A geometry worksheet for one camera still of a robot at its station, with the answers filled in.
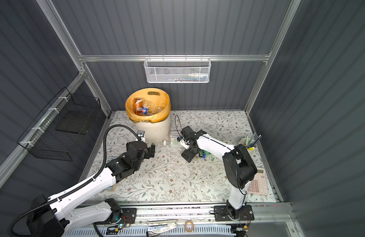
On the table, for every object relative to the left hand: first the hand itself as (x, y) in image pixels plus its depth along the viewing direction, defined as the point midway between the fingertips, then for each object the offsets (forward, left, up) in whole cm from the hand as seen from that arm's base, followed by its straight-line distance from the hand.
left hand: (145, 144), depth 78 cm
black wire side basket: (+3, +41, +9) cm, 42 cm away
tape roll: (-36, -22, -20) cm, 47 cm away
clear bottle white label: (+12, -13, -16) cm, 24 cm away
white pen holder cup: (+7, -62, -11) cm, 63 cm away
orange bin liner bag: (+35, -3, +2) cm, 36 cm away
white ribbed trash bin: (+13, -3, -7) cm, 15 cm away
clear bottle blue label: (+31, +5, +1) cm, 32 cm away
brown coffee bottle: (+27, +9, +4) cm, 28 cm away
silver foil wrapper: (-36, -7, -17) cm, 41 cm away
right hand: (+3, -26, -14) cm, 30 cm away
